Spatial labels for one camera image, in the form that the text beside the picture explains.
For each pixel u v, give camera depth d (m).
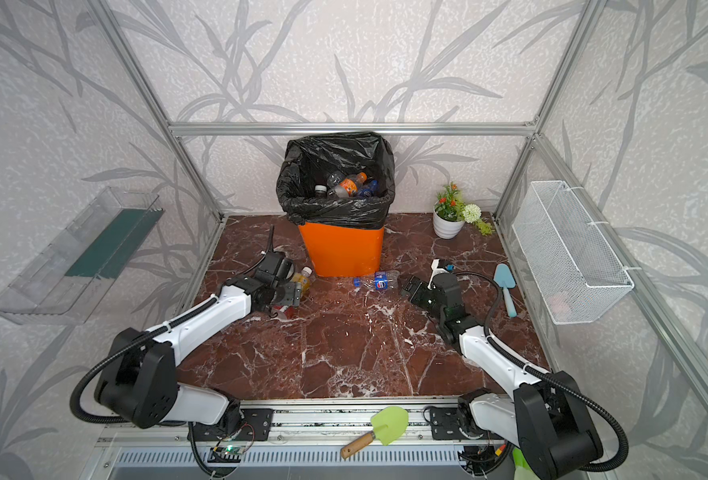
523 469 0.67
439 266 0.78
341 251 0.92
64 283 0.64
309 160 0.92
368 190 0.93
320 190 1.01
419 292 0.75
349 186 0.90
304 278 0.95
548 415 0.41
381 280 0.96
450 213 1.08
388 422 0.75
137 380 0.42
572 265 0.62
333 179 0.96
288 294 0.81
